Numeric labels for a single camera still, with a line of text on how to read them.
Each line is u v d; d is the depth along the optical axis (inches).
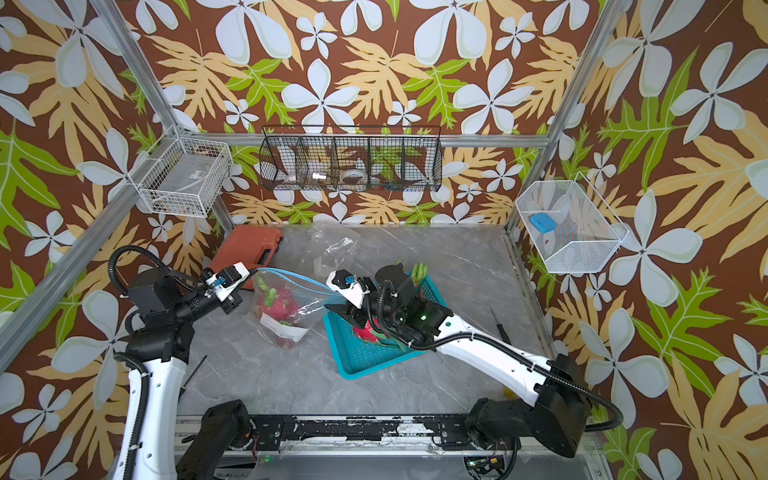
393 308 22.3
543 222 33.9
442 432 29.4
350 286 22.6
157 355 18.2
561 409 15.6
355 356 34.7
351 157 38.5
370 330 33.3
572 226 32.8
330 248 41.2
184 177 33.8
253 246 42.2
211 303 22.8
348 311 23.7
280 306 31.6
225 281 21.2
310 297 28.9
